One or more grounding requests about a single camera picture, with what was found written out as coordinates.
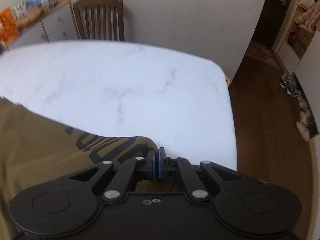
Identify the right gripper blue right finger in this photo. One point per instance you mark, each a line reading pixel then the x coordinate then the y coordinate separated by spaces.
pixel 162 163

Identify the white shelf unit with toys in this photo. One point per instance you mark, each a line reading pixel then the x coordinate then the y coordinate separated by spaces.
pixel 296 33

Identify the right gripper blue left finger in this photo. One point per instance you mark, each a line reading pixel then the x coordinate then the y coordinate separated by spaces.
pixel 150 164

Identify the white drawer cabinet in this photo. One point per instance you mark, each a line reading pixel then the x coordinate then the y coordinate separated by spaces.
pixel 57 24

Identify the olive green sweatshirt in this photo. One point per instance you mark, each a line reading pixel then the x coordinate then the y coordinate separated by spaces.
pixel 35 150

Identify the orange patterned bag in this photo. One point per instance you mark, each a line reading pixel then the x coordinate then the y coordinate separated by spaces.
pixel 8 31

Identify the brown wooden chair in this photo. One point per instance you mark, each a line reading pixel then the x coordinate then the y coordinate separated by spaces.
pixel 100 19

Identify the pile of shoes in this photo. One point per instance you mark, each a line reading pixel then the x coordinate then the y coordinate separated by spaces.
pixel 306 123

